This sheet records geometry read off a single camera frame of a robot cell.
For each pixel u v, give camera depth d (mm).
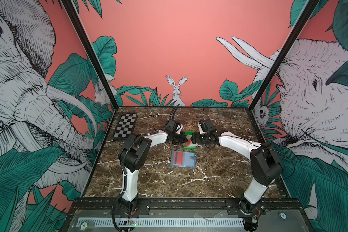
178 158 910
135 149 559
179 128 852
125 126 1039
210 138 674
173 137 800
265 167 474
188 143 948
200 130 774
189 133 854
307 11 702
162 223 701
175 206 748
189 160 909
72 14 716
